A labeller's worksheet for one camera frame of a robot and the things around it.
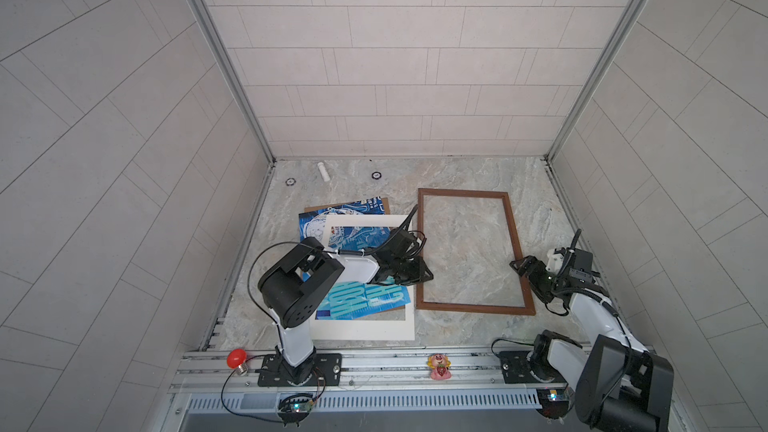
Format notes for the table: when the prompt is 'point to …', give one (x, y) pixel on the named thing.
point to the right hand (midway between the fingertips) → (519, 268)
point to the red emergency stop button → (237, 359)
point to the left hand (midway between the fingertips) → (439, 276)
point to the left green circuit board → (295, 407)
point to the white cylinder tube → (324, 171)
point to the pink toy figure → (440, 367)
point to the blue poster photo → (354, 301)
